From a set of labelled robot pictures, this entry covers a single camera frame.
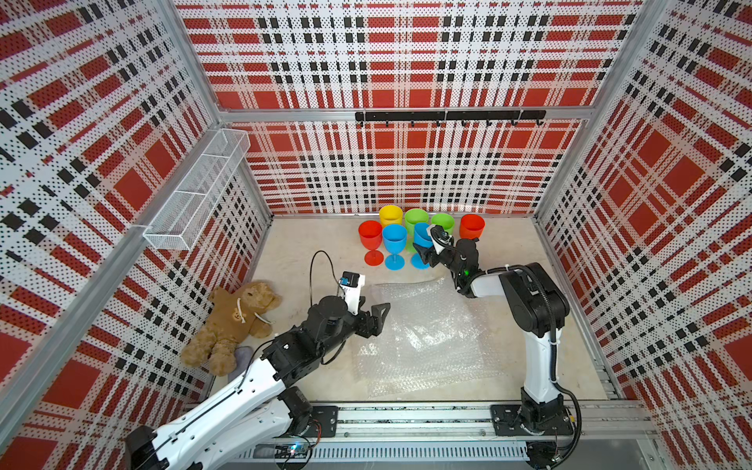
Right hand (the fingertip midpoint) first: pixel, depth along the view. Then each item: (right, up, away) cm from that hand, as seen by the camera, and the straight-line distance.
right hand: (427, 234), depth 98 cm
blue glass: (-2, -1, -8) cm, 9 cm away
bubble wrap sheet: (-1, -31, -14) cm, 34 cm away
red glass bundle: (-19, 0, -4) cm, 19 cm away
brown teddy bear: (-59, -24, -14) cm, 65 cm away
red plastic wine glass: (+15, +3, 0) cm, 16 cm away
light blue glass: (-11, -2, -5) cm, 12 cm away
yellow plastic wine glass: (-12, +7, +8) cm, 17 cm away
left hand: (-15, -18, -25) cm, 34 cm away
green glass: (-5, +6, +4) cm, 8 cm away
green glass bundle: (+7, +5, +3) cm, 9 cm away
